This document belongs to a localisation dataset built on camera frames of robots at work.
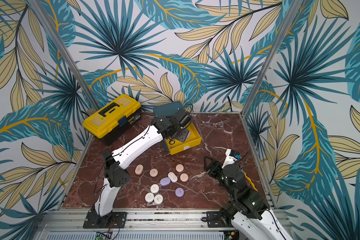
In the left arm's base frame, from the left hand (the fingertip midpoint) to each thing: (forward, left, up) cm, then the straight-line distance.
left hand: (181, 135), depth 81 cm
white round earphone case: (-22, +14, -19) cm, 33 cm away
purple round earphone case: (-23, 0, -20) cm, 31 cm away
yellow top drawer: (-2, -6, 0) cm, 6 cm away
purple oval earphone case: (-4, -4, +6) cm, 8 cm away
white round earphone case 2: (-26, +16, -20) cm, 37 cm away
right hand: (-15, -13, +2) cm, 20 cm away
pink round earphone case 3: (-16, -2, -19) cm, 25 cm away
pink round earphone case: (-13, +16, -20) cm, 28 cm away
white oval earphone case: (-15, +5, -19) cm, 25 cm away
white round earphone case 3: (-27, +11, -19) cm, 35 cm away
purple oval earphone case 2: (-18, +8, -20) cm, 28 cm away
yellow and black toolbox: (+12, +43, -5) cm, 45 cm away
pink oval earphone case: (-12, +24, -18) cm, 32 cm away
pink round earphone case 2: (-10, 0, -20) cm, 22 cm away
